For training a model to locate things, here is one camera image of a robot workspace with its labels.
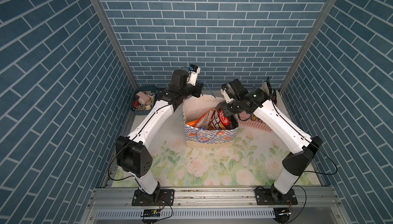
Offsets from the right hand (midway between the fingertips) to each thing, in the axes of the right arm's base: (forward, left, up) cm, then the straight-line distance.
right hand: (226, 109), depth 77 cm
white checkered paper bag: (+5, +17, -5) cm, 18 cm away
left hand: (+10, +11, +7) cm, 16 cm away
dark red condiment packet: (-2, +3, -9) cm, 9 cm away
